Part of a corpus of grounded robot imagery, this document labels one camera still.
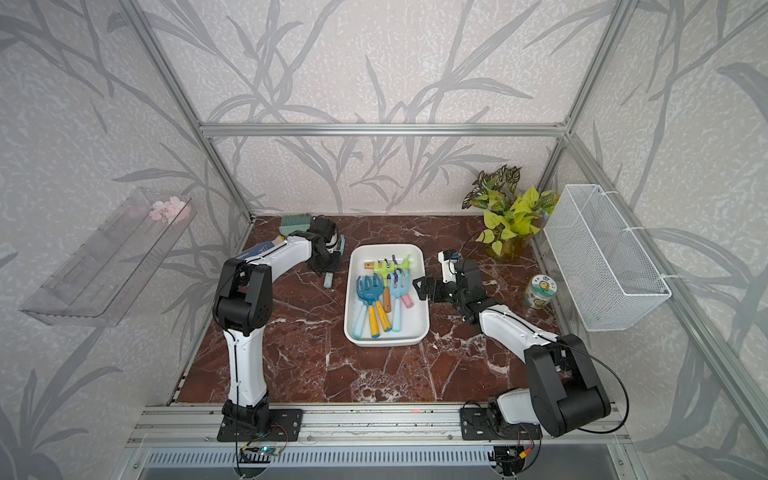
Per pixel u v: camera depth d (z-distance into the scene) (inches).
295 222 47.0
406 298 37.7
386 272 40.0
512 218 35.1
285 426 28.8
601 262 24.4
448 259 30.6
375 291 38.0
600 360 16.0
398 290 37.9
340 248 41.4
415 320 36.3
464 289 26.9
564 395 16.6
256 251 43.1
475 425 28.8
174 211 29.7
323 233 33.1
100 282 25.9
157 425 29.7
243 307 21.9
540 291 35.6
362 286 38.6
